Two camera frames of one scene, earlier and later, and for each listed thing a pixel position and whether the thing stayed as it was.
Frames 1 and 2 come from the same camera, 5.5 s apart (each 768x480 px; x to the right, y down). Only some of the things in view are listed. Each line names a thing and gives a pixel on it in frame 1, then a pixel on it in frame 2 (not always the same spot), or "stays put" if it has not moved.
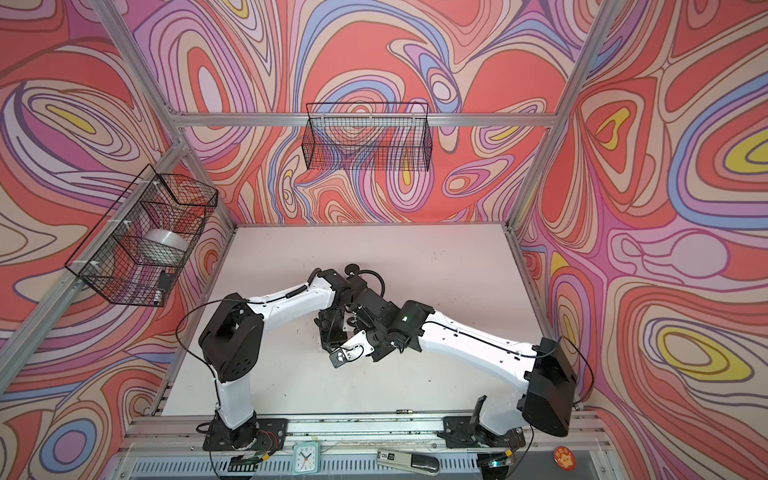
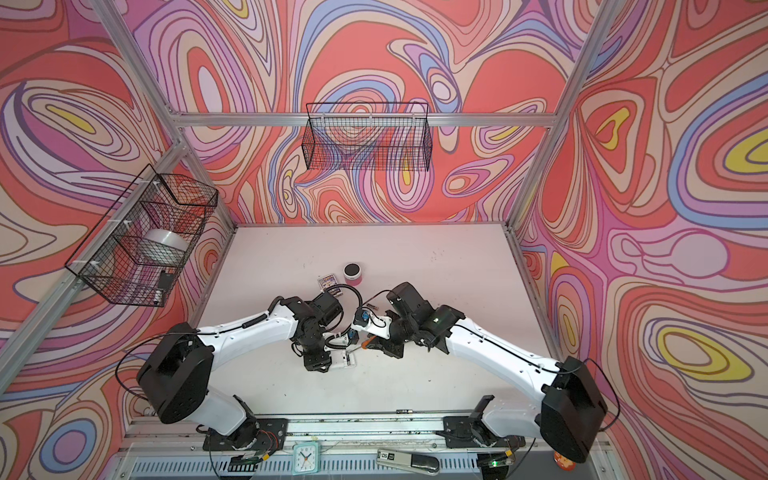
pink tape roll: (351, 268) stays put
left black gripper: (329, 340) -> (320, 363)
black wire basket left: (139, 248) stays put
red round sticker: (565, 458) stays put
